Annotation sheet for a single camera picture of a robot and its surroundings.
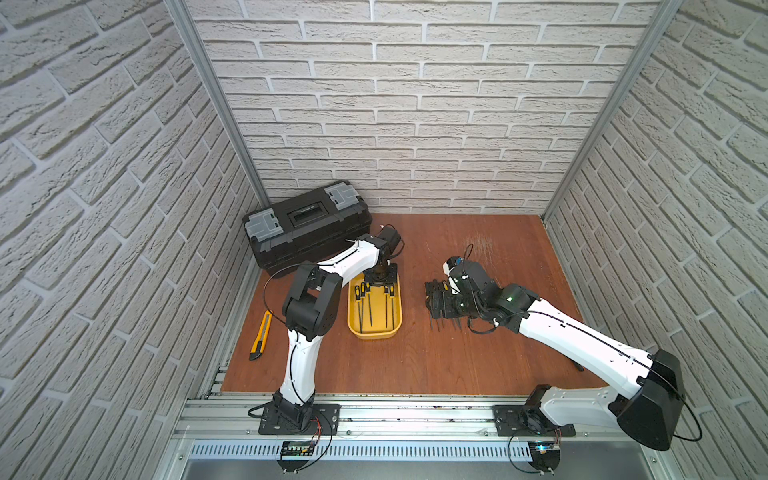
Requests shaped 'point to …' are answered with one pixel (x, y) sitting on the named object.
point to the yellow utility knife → (260, 342)
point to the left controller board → (295, 448)
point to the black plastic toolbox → (308, 228)
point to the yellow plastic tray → (374, 312)
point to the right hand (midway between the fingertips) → (443, 300)
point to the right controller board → (545, 455)
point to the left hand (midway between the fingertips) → (392, 279)
